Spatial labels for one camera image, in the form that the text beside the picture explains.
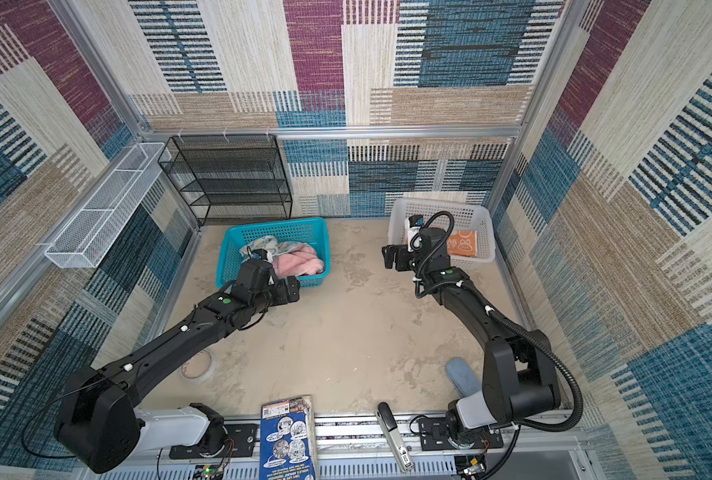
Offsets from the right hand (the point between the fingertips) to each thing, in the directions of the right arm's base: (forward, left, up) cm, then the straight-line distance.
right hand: (398, 251), depth 88 cm
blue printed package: (-44, +30, -15) cm, 55 cm away
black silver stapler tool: (-40, +6, -14) cm, 43 cm away
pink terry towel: (+5, +30, -10) cm, 32 cm away
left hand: (-8, +31, -2) cm, 32 cm away
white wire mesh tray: (-8, +75, +16) cm, 77 cm away
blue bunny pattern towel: (+10, +39, -6) cm, 41 cm away
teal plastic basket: (+21, +27, -13) cm, 37 cm away
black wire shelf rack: (+35, +57, +1) cm, 67 cm away
